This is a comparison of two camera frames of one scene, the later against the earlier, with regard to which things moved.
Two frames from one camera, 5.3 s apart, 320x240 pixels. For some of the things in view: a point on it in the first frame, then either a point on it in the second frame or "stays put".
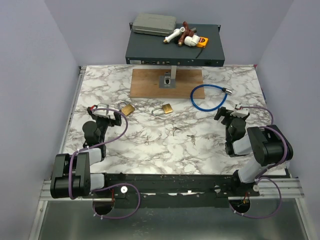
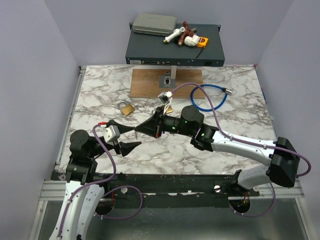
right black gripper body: (228, 118) to (169, 124)
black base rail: (152, 191) stays put
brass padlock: (128, 109) stays put
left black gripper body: (103, 123) to (110, 145)
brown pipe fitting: (187, 32) stays put
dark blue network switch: (146, 49) stays put
